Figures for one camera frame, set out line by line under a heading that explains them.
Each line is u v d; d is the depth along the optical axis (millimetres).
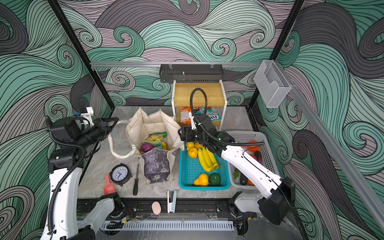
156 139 909
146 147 869
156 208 729
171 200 743
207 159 877
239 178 828
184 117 903
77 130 489
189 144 926
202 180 777
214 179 778
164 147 917
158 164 717
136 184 809
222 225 697
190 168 877
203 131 515
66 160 424
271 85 775
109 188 797
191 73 947
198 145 925
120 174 832
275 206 363
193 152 893
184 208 745
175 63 944
